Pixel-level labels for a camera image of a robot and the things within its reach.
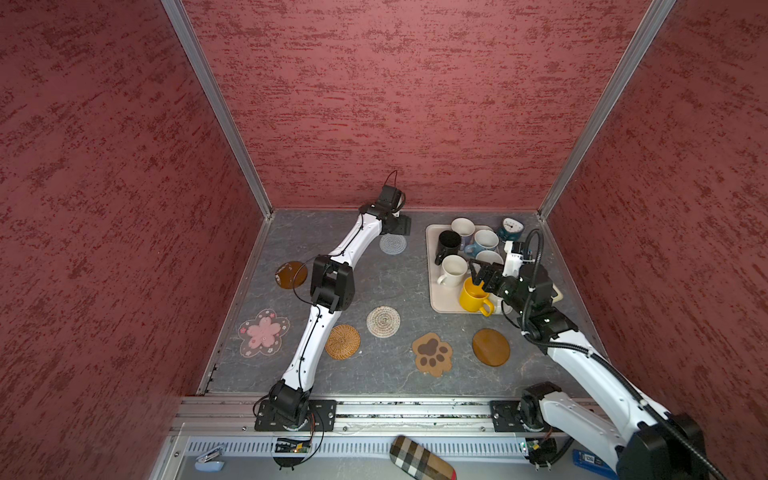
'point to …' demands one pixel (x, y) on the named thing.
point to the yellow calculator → (559, 296)
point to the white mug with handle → (454, 267)
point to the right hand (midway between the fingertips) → (475, 268)
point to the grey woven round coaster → (392, 244)
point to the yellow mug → (474, 298)
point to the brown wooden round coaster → (490, 346)
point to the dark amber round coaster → (291, 275)
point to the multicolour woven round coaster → (383, 322)
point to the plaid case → (418, 461)
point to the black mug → (448, 244)
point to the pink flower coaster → (262, 334)
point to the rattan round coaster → (342, 342)
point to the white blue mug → (485, 240)
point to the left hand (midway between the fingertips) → (399, 230)
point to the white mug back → (465, 228)
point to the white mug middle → (489, 256)
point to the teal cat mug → (511, 229)
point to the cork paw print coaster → (433, 355)
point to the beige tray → (444, 299)
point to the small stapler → (210, 462)
